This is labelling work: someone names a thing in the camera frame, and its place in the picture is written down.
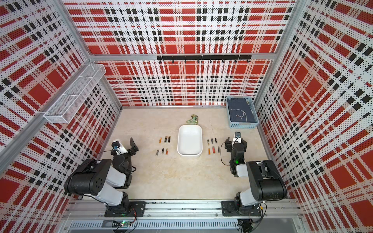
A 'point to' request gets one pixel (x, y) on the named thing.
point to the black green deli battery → (218, 149)
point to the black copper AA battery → (169, 139)
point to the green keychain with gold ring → (194, 120)
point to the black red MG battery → (162, 151)
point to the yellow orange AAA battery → (209, 151)
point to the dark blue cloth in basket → (240, 111)
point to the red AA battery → (213, 149)
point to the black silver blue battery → (165, 139)
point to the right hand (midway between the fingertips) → (236, 137)
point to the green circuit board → (122, 224)
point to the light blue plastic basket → (244, 125)
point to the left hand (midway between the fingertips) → (128, 140)
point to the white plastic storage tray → (190, 140)
